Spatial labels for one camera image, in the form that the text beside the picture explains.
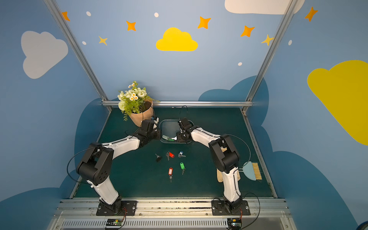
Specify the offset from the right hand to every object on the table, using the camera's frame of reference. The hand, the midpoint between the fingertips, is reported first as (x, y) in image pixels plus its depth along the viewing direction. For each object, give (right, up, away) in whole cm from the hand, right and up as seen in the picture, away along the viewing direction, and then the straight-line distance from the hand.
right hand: (182, 136), depth 100 cm
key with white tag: (-12, -1, +1) cm, 12 cm away
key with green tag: (+1, -19, -11) cm, 22 cm away
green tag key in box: (-8, -3, +1) cm, 9 cm away
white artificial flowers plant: (-29, +22, -20) cm, 42 cm away
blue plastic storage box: (-9, +6, +4) cm, 11 cm away
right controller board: (+28, -43, -27) cm, 58 cm away
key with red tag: (-9, -12, -4) cm, 15 cm away
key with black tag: (-15, -14, -7) cm, 22 cm away
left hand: (-15, +5, -4) cm, 16 cm away
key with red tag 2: (-7, -21, -13) cm, 26 cm away
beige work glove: (+24, -22, -14) cm, 35 cm away
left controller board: (-34, -41, -28) cm, 60 cm away
